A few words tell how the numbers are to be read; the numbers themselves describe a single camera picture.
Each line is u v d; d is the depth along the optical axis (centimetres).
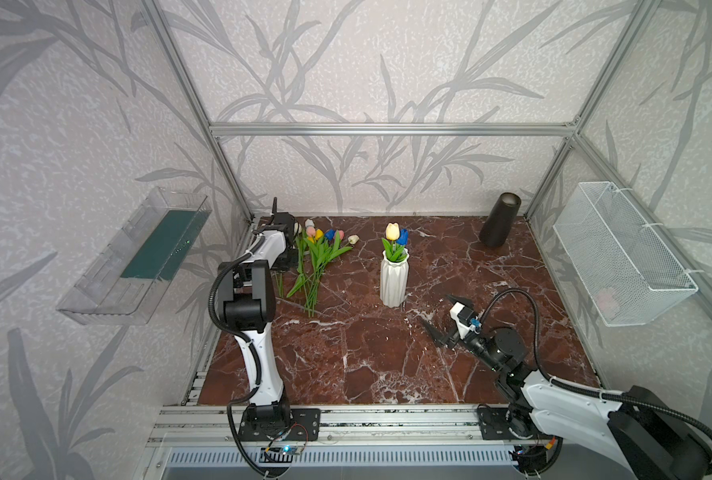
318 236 110
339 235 111
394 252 79
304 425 73
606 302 75
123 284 64
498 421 74
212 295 50
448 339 68
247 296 56
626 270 63
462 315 64
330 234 110
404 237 77
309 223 116
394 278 82
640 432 42
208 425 75
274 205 87
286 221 85
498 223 104
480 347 68
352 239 111
